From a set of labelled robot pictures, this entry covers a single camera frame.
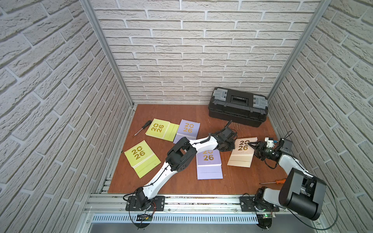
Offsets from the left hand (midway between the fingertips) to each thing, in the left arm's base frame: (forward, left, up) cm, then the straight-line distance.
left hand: (238, 148), depth 93 cm
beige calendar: (-5, 0, +4) cm, 6 cm away
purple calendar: (+16, +33, -2) cm, 37 cm away
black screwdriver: (+18, +66, -2) cm, 69 cm away
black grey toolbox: (+24, -2, +14) cm, 28 cm away
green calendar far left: (+16, +52, -2) cm, 54 cm away
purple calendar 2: (-11, +21, 0) cm, 23 cm away
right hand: (-2, -5, +7) cm, 9 cm away
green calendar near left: (-6, +62, -2) cm, 62 cm away
